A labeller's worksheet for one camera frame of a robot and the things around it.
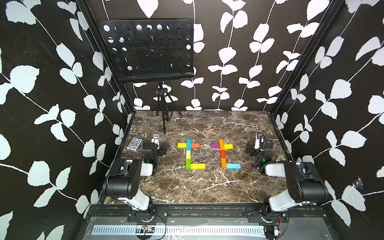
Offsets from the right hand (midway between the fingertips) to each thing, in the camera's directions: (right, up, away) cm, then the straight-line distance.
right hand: (254, 140), depth 95 cm
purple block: (-25, -4, +5) cm, 26 cm away
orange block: (-21, -4, +6) cm, 22 cm away
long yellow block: (-37, -16, -4) cm, 41 cm away
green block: (-43, -14, -4) cm, 46 cm away
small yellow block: (-16, -5, +6) cm, 18 cm away
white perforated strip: (-47, -40, -25) cm, 67 cm away
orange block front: (-21, -13, -2) cm, 25 cm away
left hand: (-64, +1, 0) cm, 64 cm away
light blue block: (-15, -15, -4) cm, 22 cm away
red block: (-20, -9, +1) cm, 22 cm away
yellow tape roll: (+17, -11, -1) cm, 20 cm away
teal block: (-43, -4, +6) cm, 44 cm away
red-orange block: (-39, -4, +7) cm, 39 cm away
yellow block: (-48, -4, +6) cm, 48 cm away
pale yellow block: (-43, -9, +1) cm, 44 cm away
